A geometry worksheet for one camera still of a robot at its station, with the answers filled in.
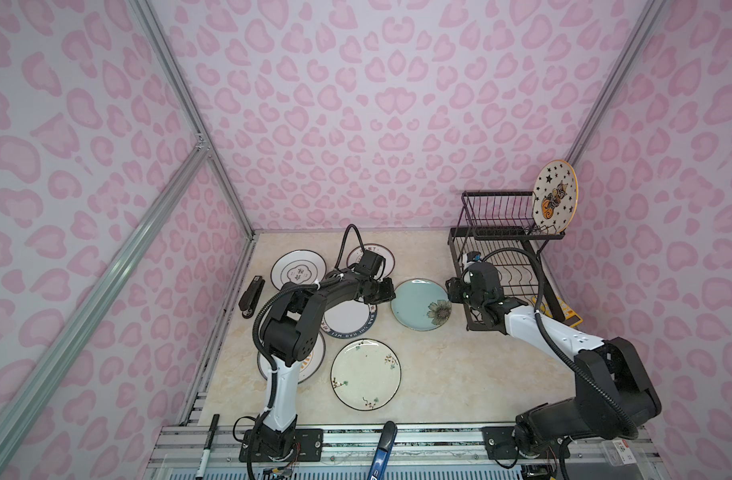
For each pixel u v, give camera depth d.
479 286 0.70
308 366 0.86
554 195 0.88
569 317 0.94
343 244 0.84
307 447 0.74
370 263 0.81
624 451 0.70
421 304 0.98
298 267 1.09
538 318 0.57
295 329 0.54
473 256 0.80
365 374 0.87
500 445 0.74
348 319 0.95
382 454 0.69
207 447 0.73
